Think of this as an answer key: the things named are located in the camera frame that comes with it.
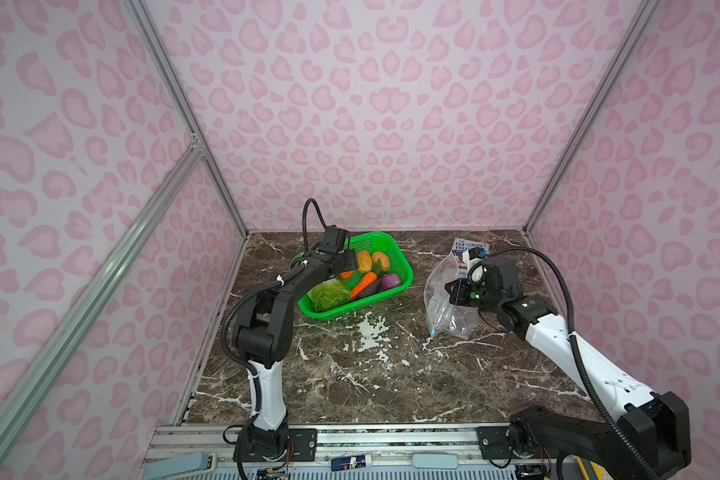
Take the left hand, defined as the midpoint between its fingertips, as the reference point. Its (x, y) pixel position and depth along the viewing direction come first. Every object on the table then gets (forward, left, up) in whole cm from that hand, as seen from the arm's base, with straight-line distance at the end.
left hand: (349, 255), depth 98 cm
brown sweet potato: (+2, -12, -6) cm, 13 cm away
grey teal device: (-55, +42, -14) cm, 71 cm away
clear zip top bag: (-26, -26, +5) cm, 37 cm away
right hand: (-19, -27, +10) cm, 34 cm away
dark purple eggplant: (-8, -7, -8) cm, 14 cm away
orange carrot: (-5, -5, -8) cm, 11 cm away
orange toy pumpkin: (-3, +1, -7) cm, 8 cm away
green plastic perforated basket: (+8, -7, -3) cm, 11 cm away
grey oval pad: (-56, -21, -7) cm, 60 cm away
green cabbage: (-14, +6, -1) cm, 16 cm away
